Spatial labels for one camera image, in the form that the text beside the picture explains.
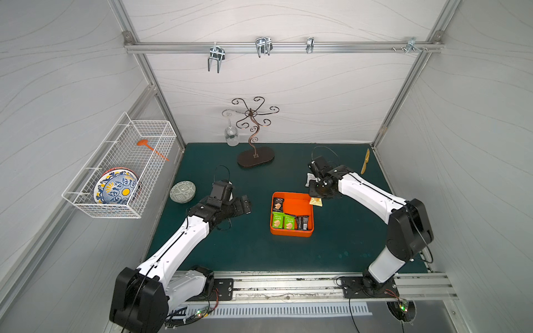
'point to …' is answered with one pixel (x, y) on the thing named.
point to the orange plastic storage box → (298, 204)
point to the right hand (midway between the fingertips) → (315, 190)
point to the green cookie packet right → (289, 222)
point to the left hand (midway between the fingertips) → (243, 206)
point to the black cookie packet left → (278, 205)
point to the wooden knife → (363, 170)
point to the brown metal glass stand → (266, 155)
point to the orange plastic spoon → (144, 142)
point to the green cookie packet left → (277, 220)
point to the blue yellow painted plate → (118, 185)
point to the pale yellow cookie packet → (316, 201)
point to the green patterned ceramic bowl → (182, 191)
